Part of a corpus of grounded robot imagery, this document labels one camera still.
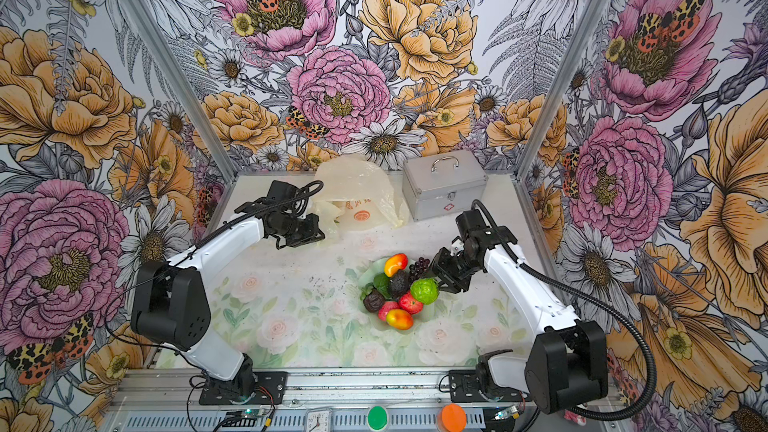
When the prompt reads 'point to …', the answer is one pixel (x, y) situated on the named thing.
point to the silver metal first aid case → (439, 187)
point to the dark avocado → (400, 283)
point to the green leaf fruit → (382, 285)
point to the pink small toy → (579, 419)
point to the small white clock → (318, 419)
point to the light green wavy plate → (377, 267)
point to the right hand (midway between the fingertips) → (428, 288)
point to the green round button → (377, 417)
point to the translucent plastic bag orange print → (353, 193)
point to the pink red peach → (385, 308)
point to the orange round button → (451, 418)
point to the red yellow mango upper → (394, 263)
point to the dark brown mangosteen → (373, 301)
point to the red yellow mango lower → (400, 319)
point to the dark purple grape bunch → (419, 268)
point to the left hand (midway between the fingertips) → (322, 243)
